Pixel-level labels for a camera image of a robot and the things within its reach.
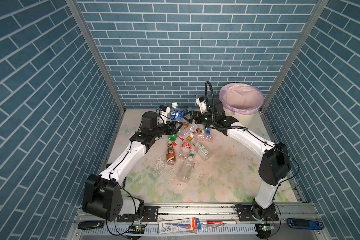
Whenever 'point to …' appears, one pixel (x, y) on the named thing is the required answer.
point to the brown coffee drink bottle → (171, 155)
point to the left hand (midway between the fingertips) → (179, 124)
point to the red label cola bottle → (185, 150)
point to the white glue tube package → (179, 225)
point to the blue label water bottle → (175, 113)
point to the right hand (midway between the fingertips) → (186, 114)
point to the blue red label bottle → (207, 130)
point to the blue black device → (304, 224)
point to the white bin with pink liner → (241, 101)
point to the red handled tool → (213, 223)
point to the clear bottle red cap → (186, 132)
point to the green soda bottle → (173, 137)
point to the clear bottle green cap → (186, 169)
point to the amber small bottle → (198, 130)
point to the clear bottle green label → (204, 153)
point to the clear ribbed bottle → (203, 137)
